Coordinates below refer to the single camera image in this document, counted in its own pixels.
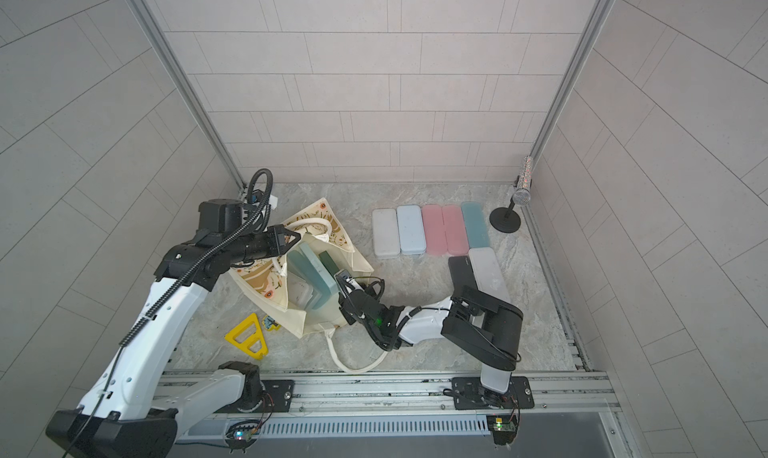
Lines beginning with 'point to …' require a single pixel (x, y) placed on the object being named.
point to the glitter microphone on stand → (504, 220)
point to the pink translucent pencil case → (455, 230)
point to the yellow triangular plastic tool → (248, 337)
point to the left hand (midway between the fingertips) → (305, 232)
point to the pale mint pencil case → (410, 229)
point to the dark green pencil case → (328, 262)
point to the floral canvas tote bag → (270, 282)
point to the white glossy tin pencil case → (386, 233)
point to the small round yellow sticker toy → (270, 324)
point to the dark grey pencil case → (462, 273)
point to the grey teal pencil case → (310, 283)
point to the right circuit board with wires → (504, 428)
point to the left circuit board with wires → (243, 434)
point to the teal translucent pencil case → (475, 225)
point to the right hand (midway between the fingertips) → (345, 292)
